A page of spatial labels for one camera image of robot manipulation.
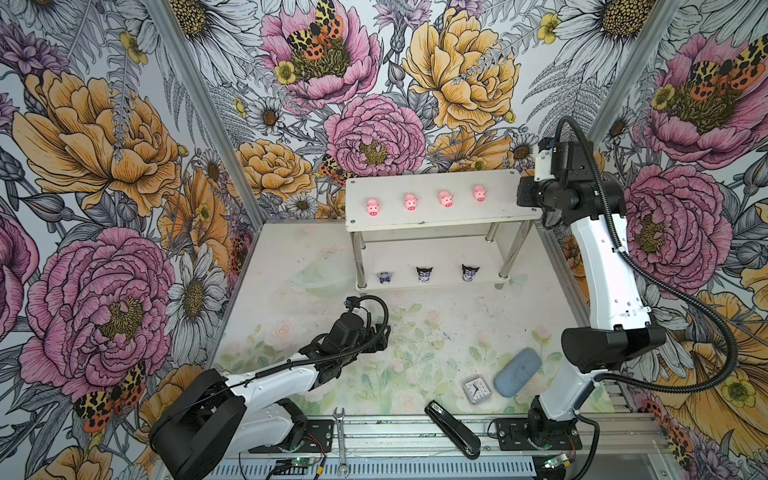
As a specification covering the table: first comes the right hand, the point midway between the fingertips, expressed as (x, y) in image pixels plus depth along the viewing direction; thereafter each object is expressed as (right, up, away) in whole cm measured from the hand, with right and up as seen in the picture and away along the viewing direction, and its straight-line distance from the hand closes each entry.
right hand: (522, 197), depth 75 cm
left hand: (-36, -38, +12) cm, 54 cm away
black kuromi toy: (-9, -20, +18) cm, 29 cm away
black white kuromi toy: (-22, -20, +19) cm, 36 cm away
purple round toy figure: (-34, -21, +20) cm, 45 cm away
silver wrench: (-43, -63, -5) cm, 77 cm away
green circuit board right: (+6, -63, -3) cm, 63 cm away
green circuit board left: (-53, -62, -3) cm, 82 cm away
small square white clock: (-10, -49, +5) cm, 51 cm away
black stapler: (-17, -55, -3) cm, 58 cm away
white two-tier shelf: (-22, -8, +4) cm, 24 cm away
